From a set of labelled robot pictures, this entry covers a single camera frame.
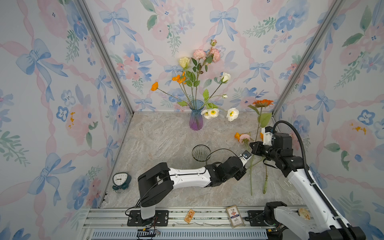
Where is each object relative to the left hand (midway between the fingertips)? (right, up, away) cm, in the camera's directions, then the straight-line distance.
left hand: (246, 162), depth 76 cm
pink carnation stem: (+7, +11, +22) cm, 26 cm away
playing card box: (-6, -26, -3) cm, 27 cm away
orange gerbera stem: (+10, +22, +2) cm, 24 cm away
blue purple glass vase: (-25, +23, +27) cm, 44 cm away
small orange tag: (-29, -26, -1) cm, 39 cm away
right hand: (+4, +10, +3) cm, 11 cm away
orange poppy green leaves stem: (+14, -13, +8) cm, 21 cm away
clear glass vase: (-23, +4, +2) cm, 24 cm away
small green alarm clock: (-67, -11, +6) cm, 68 cm away
